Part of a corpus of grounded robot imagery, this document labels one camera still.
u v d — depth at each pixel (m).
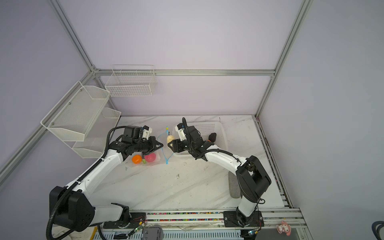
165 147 0.80
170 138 0.80
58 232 0.67
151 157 0.91
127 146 0.59
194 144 0.65
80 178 0.44
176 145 0.73
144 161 0.93
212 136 1.01
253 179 0.46
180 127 0.75
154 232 0.70
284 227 0.70
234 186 0.82
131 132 0.63
